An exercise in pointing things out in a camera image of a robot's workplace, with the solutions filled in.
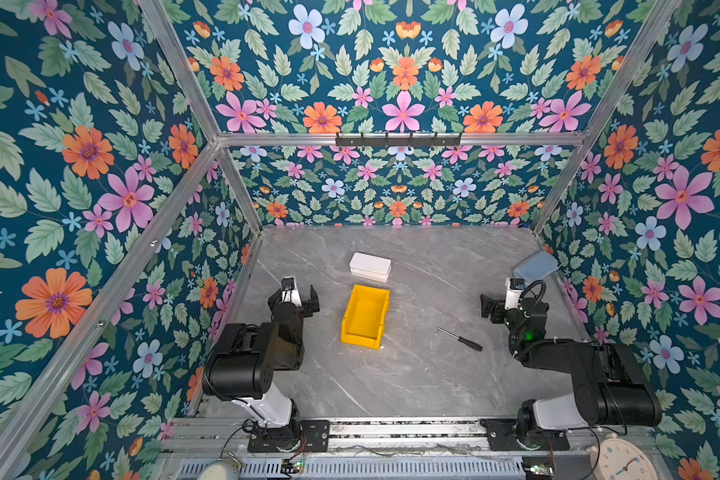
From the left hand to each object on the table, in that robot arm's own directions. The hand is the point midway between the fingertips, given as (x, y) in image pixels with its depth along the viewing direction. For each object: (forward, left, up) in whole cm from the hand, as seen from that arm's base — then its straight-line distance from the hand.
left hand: (296, 280), depth 90 cm
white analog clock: (-50, -79, -9) cm, 94 cm away
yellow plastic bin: (-8, -20, -11) cm, 24 cm away
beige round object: (-46, +14, -7) cm, 48 cm away
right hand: (-6, -63, -5) cm, 63 cm away
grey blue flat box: (+7, -82, -10) cm, 83 cm away
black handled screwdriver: (-17, -50, -12) cm, 54 cm away
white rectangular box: (+10, -23, -9) cm, 26 cm away
